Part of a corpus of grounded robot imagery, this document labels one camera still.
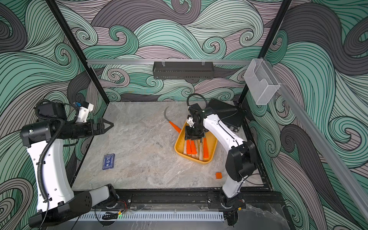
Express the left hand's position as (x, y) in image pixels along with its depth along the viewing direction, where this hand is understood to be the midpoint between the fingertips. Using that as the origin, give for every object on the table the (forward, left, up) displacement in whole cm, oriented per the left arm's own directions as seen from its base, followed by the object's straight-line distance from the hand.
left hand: (103, 125), depth 63 cm
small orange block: (-11, -57, -33) cm, 67 cm away
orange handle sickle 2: (+5, -43, -31) cm, 53 cm away
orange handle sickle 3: (+3, -51, -34) cm, 61 cm away
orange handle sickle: (+3, -40, -31) cm, 51 cm away
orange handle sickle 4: (+22, -32, -35) cm, 52 cm away
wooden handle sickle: (+7, -47, -32) cm, 57 cm away
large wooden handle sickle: (+5, -38, -32) cm, 50 cm away
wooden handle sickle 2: (+2, -48, -32) cm, 58 cm away
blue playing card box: (-4, +9, -33) cm, 34 cm away
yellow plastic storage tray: (+10, -56, -34) cm, 66 cm away
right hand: (+5, -38, -20) cm, 44 cm away
